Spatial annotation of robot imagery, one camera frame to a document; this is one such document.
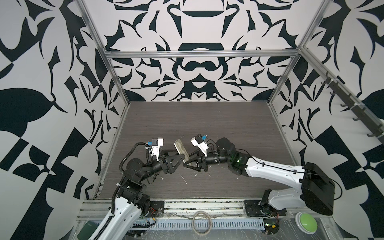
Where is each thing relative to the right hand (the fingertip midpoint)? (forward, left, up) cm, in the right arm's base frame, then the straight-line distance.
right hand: (186, 163), depth 66 cm
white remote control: (+3, +2, +5) cm, 7 cm away
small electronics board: (-21, -39, -24) cm, 50 cm away
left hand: (+3, +1, +5) cm, 5 cm away
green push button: (-20, -53, -21) cm, 61 cm away
